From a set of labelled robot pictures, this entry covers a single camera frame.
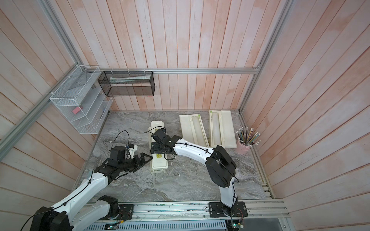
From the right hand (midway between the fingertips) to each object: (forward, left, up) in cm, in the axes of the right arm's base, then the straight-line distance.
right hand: (156, 149), depth 87 cm
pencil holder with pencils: (+8, -57, -1) cm, 58 cm away
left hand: (-9, +3, 0) cm, 10 cm away
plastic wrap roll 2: (+19, -40, -4) cm, 44 cm away
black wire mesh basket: (+46, +26, +16) cm, 55 cm away
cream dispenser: (-10, -2, +2) cm, 10 cm away
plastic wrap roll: (+12, -27, -2) cm, 30 cm away
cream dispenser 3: (+16, -43, -3) cm, 46 cm away
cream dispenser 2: (+19, -18, -3) cm, 27 cm away
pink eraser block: (+14, +47, +19) cm, 53 cm away
